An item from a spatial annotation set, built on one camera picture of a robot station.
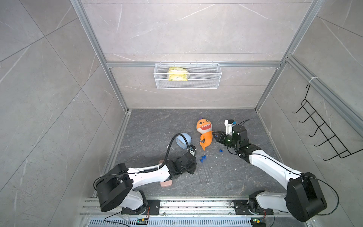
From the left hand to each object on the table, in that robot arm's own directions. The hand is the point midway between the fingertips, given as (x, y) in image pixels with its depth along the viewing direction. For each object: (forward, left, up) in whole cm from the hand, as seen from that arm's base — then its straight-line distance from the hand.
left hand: (195, 160), depth 83 cm
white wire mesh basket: (+54, -7, +22) cm, 59 cm away
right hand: (+12, -11, +10) cm, 20 cm away
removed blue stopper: (+9, -18, -7) cm, 22 cm away
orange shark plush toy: (+24, -8, +1) cm, 26 cm away
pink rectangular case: (-11, +17, -5) cm, 20 cm away
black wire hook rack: (-10, -59, +26) cm, 66 cm away
